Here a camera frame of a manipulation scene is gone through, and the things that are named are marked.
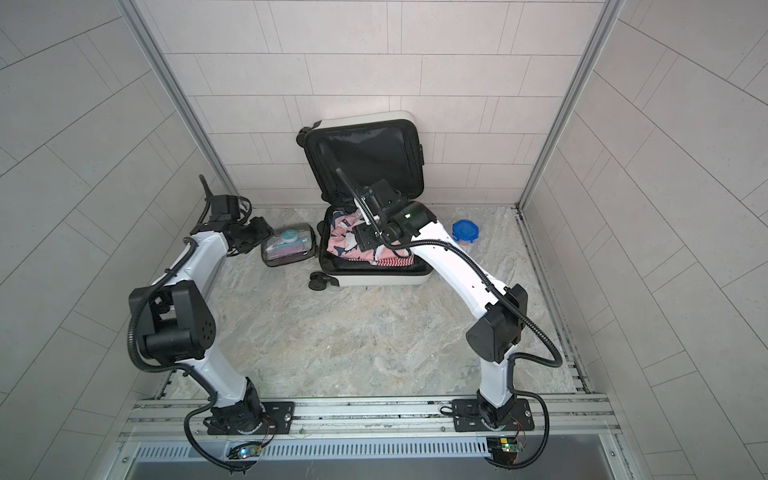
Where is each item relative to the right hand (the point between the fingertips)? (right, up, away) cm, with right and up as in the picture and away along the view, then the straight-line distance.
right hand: (363, 235), depth 78 cm
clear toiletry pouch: (-29, -4, +25) cm, 39 cm away
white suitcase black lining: (-1, +27, +17) cm, 32 cm away
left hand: (-30, +3, +14) cm, 33 cm away
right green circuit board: (+34, -49, -10) cm, 60 cm away
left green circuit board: (-24, -47, -13) cm, 55 cm away
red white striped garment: (+9, -9, +19) cm, 22 cm away
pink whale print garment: (-9, -2, +16) cm, 19 cm away
